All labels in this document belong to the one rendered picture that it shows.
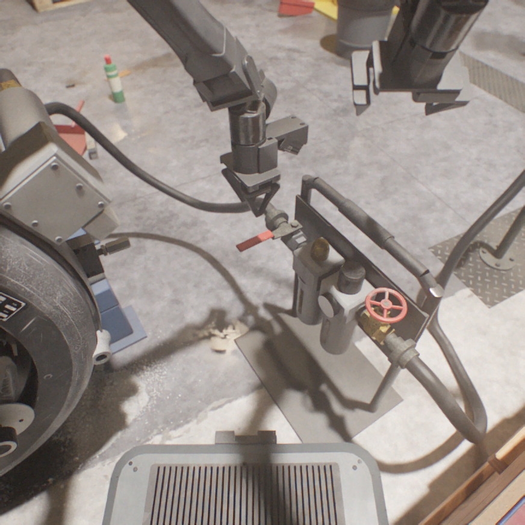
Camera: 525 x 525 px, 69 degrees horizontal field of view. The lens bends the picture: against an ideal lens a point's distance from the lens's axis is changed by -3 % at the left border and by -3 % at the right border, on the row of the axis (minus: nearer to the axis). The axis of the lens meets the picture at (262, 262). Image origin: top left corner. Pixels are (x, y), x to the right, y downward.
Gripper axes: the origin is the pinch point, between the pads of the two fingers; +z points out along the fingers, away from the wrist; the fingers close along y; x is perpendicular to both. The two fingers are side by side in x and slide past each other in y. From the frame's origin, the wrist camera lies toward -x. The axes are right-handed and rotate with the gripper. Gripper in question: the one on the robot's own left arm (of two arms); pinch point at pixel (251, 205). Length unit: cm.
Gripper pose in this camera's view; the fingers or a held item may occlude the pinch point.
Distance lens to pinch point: 74.2
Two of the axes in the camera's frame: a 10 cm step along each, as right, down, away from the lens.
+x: -8.4, 4.2, -3.4
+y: -5.4, -6.4, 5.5
